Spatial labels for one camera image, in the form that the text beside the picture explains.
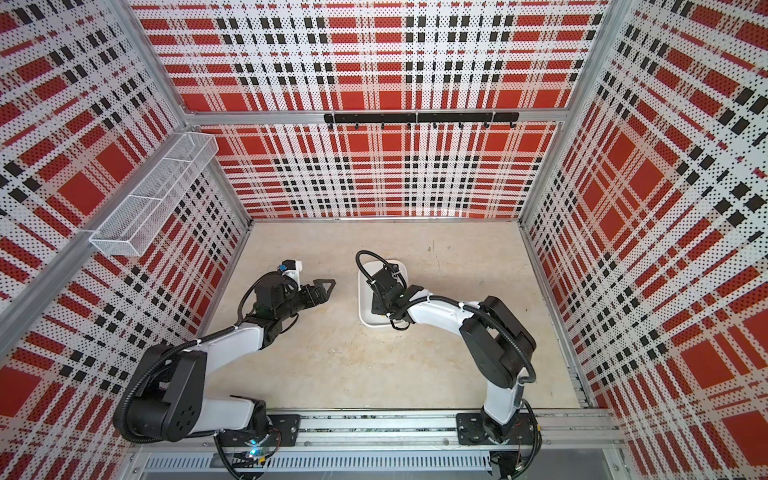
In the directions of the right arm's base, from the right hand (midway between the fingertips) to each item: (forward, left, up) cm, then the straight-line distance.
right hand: (381, 304), depth 90 cm
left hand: (+3, +17, +4) cm, 18 cm away
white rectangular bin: (-3, +5, -2) cm, 6 cm away
